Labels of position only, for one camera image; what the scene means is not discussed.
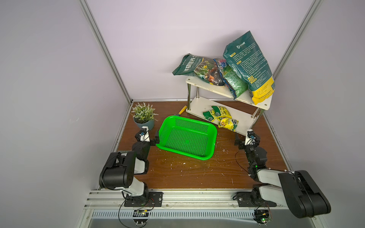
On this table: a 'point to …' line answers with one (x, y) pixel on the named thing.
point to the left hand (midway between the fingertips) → (152, 129)
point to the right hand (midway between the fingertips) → (247, 130)
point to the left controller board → (140, 213)
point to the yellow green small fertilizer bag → (217, 113)
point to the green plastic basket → (187, 137)
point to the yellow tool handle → (182, 110)
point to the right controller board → (262, 216)
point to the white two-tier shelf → (246, 116)
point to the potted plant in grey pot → (144, 115)
